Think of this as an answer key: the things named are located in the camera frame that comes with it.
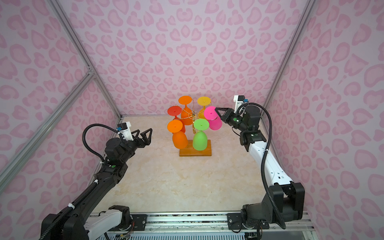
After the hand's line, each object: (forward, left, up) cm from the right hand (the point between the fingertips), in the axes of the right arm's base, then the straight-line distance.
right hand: (216, 108), depth 71 cm
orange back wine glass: (+7, +15, -10) cm, 19 cm away
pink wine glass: (-4, 0, -5) cm, 7 cm away
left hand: (-4, +36, -9) cm, 37 cm away
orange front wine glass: (-8, +18, -13) cm, 24 cm away
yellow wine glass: (+11, +6, -4) cm, 13 cm away
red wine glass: (+3, +20, -4) cm, 21 cm away
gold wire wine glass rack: (+1, +11, -6) cm, 13 cm away
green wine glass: (-9, +8, -13) cm, 18 cm away
